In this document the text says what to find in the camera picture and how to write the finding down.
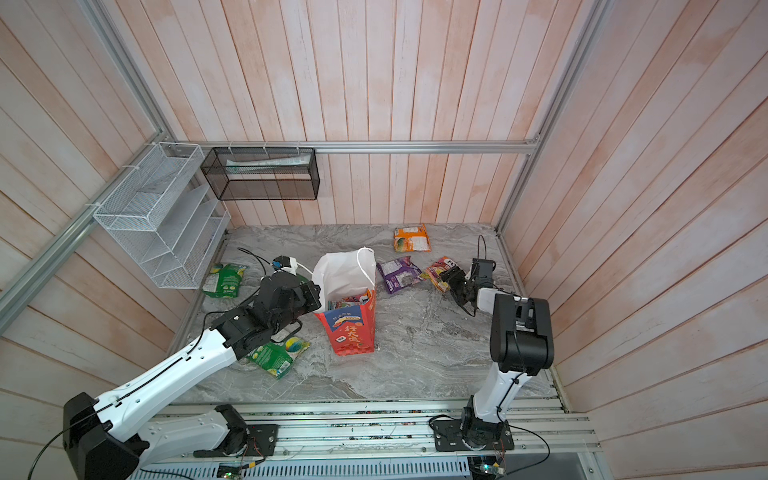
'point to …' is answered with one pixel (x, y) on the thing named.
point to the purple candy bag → (399, 273)
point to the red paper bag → (345, 299)
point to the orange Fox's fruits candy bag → (434, 273)
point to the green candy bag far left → (223, 281)
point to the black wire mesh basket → (263, 173)
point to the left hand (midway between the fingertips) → (322, 294)
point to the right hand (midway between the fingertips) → (445, 277)
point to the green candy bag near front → (277, 358)
